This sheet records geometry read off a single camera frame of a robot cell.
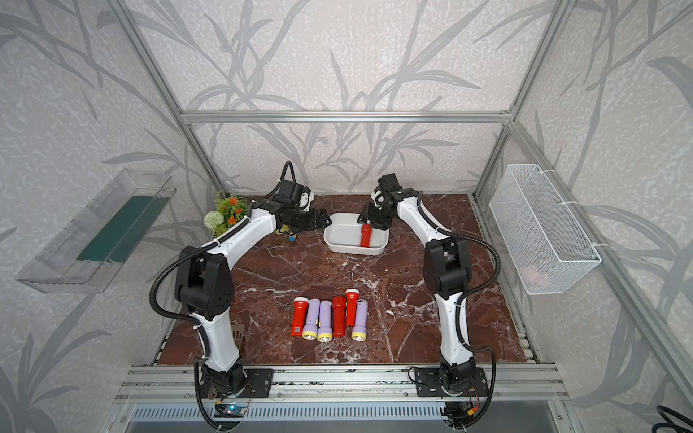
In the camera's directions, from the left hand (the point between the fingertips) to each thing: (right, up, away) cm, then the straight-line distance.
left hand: (323, 222), depth 92 cm
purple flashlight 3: (+13, -33, -13) cm, 37 cm away
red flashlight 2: (+6, -30, -8) cm, 32 cm away
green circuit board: (-21, -50, -22) cm, 58 cm away
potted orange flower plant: (-33, +4, +2) cm, 34 cm away
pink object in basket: (+60, -14, -20) cm, 65 cm away
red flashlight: (-6, -29, -9) cm, 31 cm away
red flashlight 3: (+10, -24, -4) cm, 27 cm away
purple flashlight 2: (+3, -33, -12) cm, 35 cm away
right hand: (+14, +1, +4) cm, 15 cm away
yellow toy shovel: (-14, -7, +13) cm, 20 cm away
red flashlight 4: (+15, -3, +13) cm, 20 cm away
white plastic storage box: (+6, -6, +14) cm, 16 cm away
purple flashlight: (-2, -32, -12) cm, 34 cm away
